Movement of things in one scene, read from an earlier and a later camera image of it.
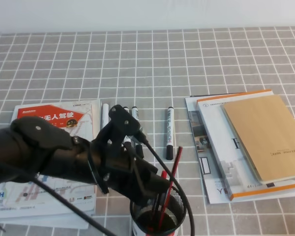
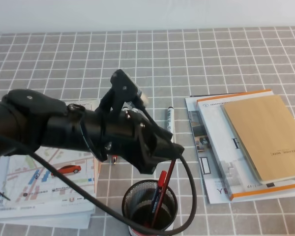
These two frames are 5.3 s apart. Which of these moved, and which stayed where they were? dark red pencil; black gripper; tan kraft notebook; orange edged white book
Moved: dark red pencil; black gripper
Stayed: orange edged white book; tan kraft notebook
